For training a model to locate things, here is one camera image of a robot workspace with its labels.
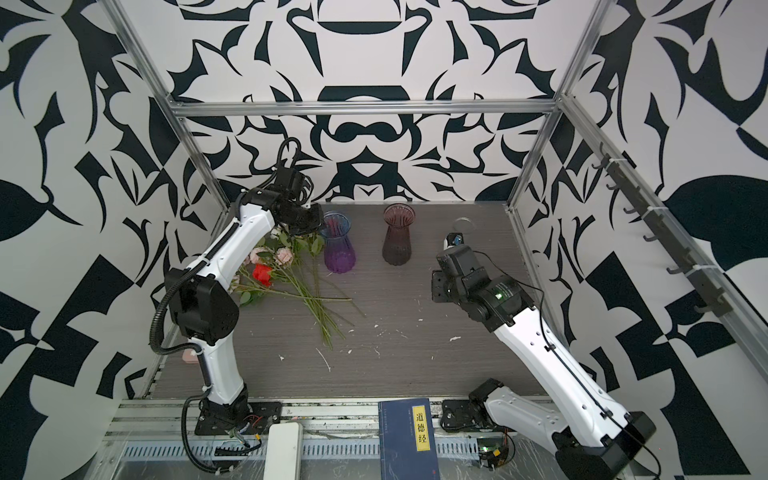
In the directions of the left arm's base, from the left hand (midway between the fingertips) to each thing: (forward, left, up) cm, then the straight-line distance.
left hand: (322, 219), depth 88 cm
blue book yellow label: (-55, -22, -20) cm, 62 cm away
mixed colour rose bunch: (-5, +14, -18) cm, 23 cm away
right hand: (-22, -31, +3) cm, 38 cm away
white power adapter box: (-54, +6, -17) cm, 57 cm away
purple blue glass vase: (+1, -2, -21) cm, 21 cm away
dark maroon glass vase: (-2, -22, -12) cm, 25 cm away
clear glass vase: (-1, -42, -3) cm, 42 cm away
